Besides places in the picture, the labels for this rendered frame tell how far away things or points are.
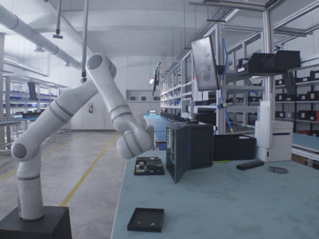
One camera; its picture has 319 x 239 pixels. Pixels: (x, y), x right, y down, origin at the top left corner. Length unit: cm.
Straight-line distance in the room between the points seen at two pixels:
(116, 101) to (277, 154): 92
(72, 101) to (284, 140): 105
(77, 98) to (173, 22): 576
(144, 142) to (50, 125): 37
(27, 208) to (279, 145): 122
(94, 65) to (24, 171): 48
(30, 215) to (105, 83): 59
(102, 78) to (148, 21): 570
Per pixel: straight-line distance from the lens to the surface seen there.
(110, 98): 77
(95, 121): 1242
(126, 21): 647
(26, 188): 100
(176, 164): 92
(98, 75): 82
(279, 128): 135
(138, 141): 70
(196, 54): 243
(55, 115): 88
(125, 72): 1233
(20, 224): 104
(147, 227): 59
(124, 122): 73
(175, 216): 67
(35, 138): 92
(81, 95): 89
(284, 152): 139
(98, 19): 657
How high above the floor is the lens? 129
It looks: 3 degrees down
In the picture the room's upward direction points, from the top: straight up
